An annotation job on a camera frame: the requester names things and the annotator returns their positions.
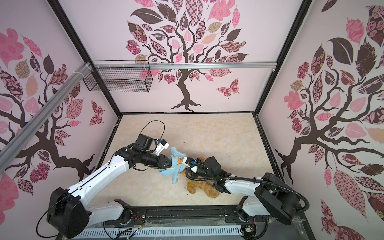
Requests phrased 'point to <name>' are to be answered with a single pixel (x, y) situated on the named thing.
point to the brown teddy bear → (206, 186)
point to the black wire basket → (132, 76)
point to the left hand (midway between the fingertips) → (171, 168)
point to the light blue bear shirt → (176, 158)
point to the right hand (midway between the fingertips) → (182, 162)
